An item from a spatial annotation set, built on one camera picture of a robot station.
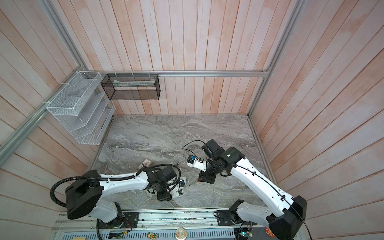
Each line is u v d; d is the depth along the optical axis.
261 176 0.45
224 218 0.73
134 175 0.54
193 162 0.62
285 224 0.37
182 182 0.74
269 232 0.70
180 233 0.70
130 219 0.74
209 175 0.62
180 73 0.96
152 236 0.69
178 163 0.93
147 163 0.93
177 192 0.81
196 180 0.74
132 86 1.05
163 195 0.72
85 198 0.42
